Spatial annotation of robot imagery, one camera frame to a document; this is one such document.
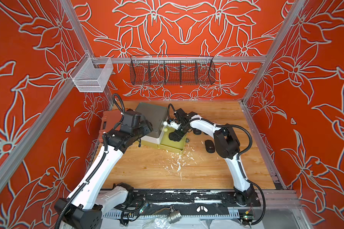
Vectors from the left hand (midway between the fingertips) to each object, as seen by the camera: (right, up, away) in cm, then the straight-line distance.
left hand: (148, 124), depth 73 cm
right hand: (+16, -7, +25) cm, 30 cm away
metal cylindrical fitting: (+13, -43, -8) cm, 45 cm away
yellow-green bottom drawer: (+9, -14, +19) cm, 25 cm away
